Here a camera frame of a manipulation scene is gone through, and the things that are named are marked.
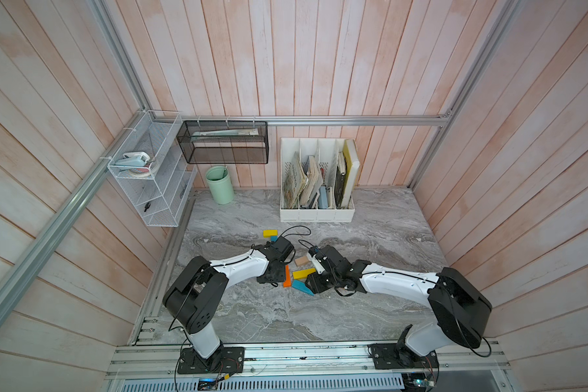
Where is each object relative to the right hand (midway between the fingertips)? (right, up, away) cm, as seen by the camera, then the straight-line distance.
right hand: (310, 279), depth 87 cm
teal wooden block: (-3, -3, 0) cm, 4 cm away
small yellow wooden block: (-17, +16, +17) cm, 29 cm away
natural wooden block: (-3, +6, +6) cm, 9 cm away
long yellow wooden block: (-2, +1, +3) cm, 4 cm away
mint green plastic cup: (-39, +40, +19) cm, 59 cm away
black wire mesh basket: (-37, +56, +19) cm, 70 cm away
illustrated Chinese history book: (-5, +37, +13) cm, 40 cm away
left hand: (-13, -1, +3) cm, 14 cm away
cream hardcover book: (+18, +49, +10) cm, 53 cm away
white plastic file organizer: (+2, +38, +14) cm, 40 cm away
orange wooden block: (-9, -2, +1) cm, 9 cm away
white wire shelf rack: (-50, +29, -9) cm, 59 cm away
